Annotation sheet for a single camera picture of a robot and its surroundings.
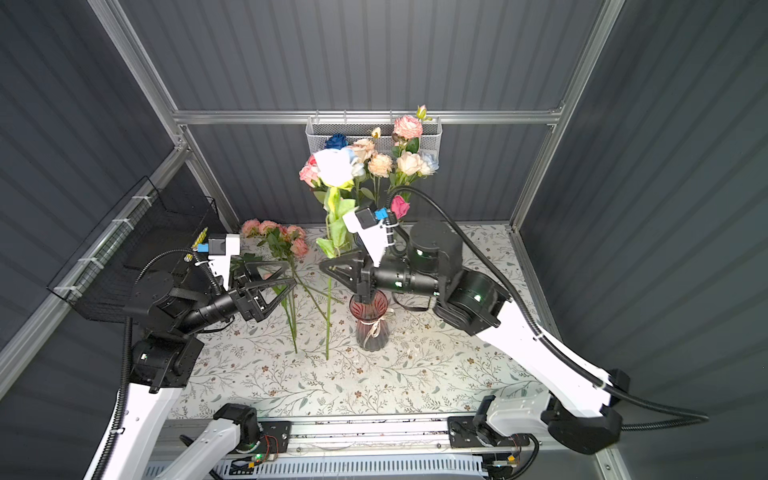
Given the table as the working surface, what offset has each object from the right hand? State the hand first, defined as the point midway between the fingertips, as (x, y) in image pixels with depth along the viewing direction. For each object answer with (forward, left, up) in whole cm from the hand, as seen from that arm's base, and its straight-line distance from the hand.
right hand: (323, 271), depth 48 cm
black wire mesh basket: (+28, +54, -17) cm, 63 cm away
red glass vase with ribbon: (+6, -5, -33) cm, 34 cm away
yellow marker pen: (+25, +41, -18) cm, 51 cm away
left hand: (+3, +7, -5) cm, 9 cm away
